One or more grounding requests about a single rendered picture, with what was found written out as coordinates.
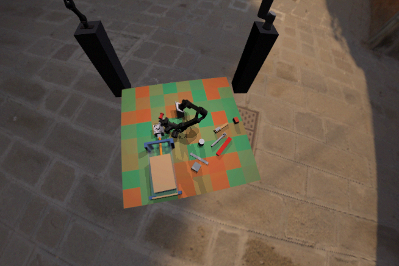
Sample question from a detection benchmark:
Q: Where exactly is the red rounded bar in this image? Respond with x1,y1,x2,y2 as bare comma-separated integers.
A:
216,137,232,156

